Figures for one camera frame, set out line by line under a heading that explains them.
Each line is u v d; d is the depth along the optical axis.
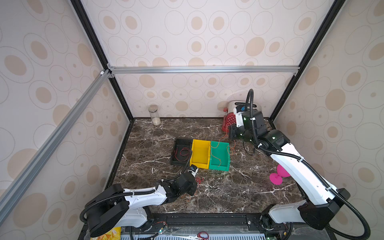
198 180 0.85
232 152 0.97
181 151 1.00
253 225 0.73
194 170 0.75
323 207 0.39
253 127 0.49
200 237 0.70
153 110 1.06
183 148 1.01
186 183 0.63
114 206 0.42
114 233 0.69
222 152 0.98
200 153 0.99
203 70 0.90
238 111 0.61
